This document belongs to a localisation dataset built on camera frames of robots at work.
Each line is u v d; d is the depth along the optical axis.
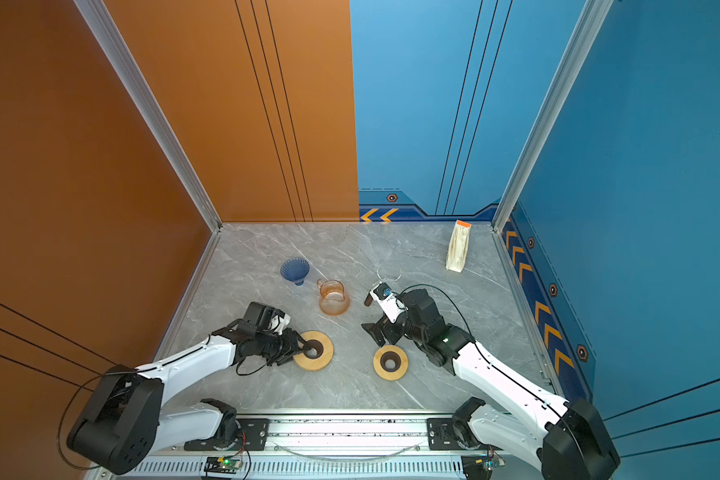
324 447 0.73
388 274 1.02
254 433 0.74
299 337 0.81
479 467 0.71
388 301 0.67
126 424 0.41
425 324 0.59
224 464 0.71
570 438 0.39
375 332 0.69
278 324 0.76
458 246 1.04
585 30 0.72
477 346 0.54
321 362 0.84
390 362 0.85
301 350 0.83
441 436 0.72
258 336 0.70
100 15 0.70
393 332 0.70
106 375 0.44
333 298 0.99
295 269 1.00
